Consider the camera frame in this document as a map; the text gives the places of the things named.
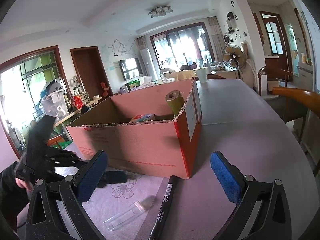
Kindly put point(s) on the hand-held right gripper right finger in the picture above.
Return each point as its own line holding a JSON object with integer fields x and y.
{"x": 225, "y": 177}

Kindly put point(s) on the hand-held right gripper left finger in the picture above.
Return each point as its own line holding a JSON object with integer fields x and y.
{"x": 91, "y": 177}

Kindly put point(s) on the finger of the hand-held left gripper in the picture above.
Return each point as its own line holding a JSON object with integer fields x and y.
{"x": 115, "y": 177}
{"x": 70, "y": 167}

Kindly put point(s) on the pink cardboard box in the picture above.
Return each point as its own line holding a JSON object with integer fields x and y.
{"x": 137, "y": 145}

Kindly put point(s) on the black marker pen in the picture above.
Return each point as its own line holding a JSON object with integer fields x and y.
{"x": 163, "y": 205}

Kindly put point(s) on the tissue pack with blue label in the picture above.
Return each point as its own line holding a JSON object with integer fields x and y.
{"x": 142, "y": 118}

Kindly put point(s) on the olive green roll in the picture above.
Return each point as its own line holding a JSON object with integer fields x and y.
{"x": 175, "y": 103}

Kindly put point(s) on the person's left forearm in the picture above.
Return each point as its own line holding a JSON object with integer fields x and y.
{"x": 10, "y": 197}

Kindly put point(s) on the purple cloth-covered desktop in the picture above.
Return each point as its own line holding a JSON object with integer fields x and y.
{"x": 237, "y": 135}

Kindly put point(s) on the person's left hand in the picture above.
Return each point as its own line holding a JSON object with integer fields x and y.
{"x": 22, "y": 183}

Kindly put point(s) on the clear plastic storage bin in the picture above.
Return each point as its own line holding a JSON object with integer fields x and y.
{"x": 55, "y": 105}

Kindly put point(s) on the clear plastic bottle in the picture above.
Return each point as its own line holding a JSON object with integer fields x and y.
{"x": 125, "y": 216}

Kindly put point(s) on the red bag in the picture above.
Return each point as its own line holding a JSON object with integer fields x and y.
{"x": 77, "y": 102}

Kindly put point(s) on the wood-framed glass partition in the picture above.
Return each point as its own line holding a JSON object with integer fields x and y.
{"x": 25, "y": 85}

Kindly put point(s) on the brown wooden door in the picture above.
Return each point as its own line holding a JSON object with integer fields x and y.
{"x": 87, "y": 72}

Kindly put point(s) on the brown teddy toy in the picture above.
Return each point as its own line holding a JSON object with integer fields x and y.
{"x": 105, "y": 88}

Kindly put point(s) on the white cup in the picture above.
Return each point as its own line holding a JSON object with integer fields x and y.
{"x": 201, "y": 76}

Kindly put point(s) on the curved-back wooden chair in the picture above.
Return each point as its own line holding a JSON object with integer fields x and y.
{"x": 295, "y": 93}

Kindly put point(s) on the wooden chair with round back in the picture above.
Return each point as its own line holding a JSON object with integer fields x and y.
{"x": 262, "y": 72}

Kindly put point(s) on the white standing air conditioner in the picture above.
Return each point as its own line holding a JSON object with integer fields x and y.
{"x": 148, "y": 63}

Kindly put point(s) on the standing electric fan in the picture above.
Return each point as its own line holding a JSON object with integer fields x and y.
{"x": 233, "y": 56}

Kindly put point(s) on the balcony sliding glass door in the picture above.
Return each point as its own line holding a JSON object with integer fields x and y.
{"x": 182, "y": 47}

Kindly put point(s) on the beige curtain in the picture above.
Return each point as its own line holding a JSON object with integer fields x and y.
{"x": 216, "y": 40}

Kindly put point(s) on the wooden door with glass panes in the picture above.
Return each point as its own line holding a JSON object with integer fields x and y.
{"x": 275, "y": 45}

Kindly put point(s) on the whiteboard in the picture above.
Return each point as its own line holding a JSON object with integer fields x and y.
{"x": 313, "y": 50}

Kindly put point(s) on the flower-shaped ceiling lamp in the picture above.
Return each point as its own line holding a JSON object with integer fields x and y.
{"x": 160, "y": 11}

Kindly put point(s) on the wall television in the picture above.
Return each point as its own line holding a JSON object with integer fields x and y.
{"x": 130, "y": 68}

